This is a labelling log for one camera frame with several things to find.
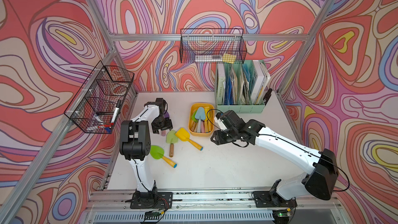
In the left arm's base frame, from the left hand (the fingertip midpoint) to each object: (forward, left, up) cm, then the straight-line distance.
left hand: (166, 130), depth 96 cm
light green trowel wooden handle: (-5, -3, -2) cm, 6 cm away
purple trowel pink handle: (+12, +2, 0) cm, 12 cm away
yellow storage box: (-3, -22, +1) cm, 22 cm away
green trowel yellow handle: (-14, +4, -3) cm, 15 cm away
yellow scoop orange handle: (-3, -11, -2) cm, 12 cm away
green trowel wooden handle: (+7, -18, -1) cm, 19 cm away
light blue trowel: (+11, -21, +2) cm, 24 cm away
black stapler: (+32, -73, -2) cm, 80 cm away
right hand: (-15, -29, +12) cm, 35 cm away
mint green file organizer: (+22, -42, +18) cm, 51 cm away
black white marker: (-8, +17, +29) cm, 34 cm away
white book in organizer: (+23, -60, +19) cm, 67 cm away
